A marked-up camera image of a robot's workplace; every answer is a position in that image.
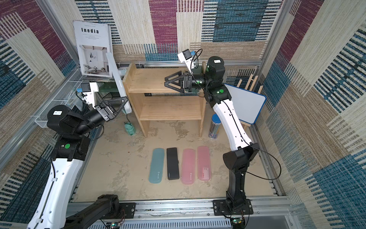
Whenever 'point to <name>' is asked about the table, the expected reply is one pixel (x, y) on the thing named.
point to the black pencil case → (172, 163)
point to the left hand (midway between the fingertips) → (125, 101)
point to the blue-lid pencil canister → (214, 127)
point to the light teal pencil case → (156, 172)
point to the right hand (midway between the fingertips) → (164, 82)
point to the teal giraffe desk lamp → (129, 127)
